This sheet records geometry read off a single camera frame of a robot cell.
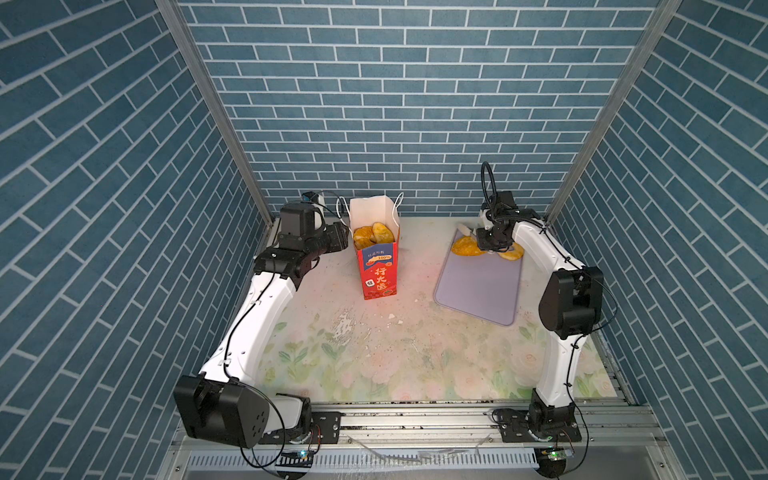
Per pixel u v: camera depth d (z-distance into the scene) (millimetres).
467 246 1062
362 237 954
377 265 845
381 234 963
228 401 376
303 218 567
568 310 550
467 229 1050
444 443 728
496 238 844
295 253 556
